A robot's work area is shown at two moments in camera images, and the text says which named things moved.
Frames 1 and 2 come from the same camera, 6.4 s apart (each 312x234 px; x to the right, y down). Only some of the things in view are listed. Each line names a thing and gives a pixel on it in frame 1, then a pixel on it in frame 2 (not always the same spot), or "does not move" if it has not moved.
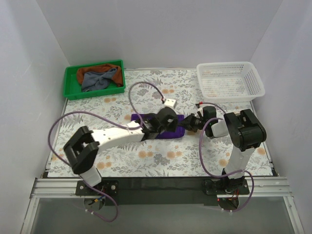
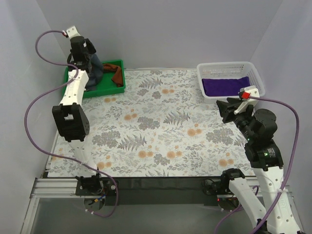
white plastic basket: x=225 y=82 does not move
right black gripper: x=191 y=121 to x=230 y=110
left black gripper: x=169 y=121 to x=90 y=48
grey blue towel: x=93 y=81 to x=96 y=71
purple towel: x=180 y=132 to x=224 y=87
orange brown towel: x=117 y=77 does not move
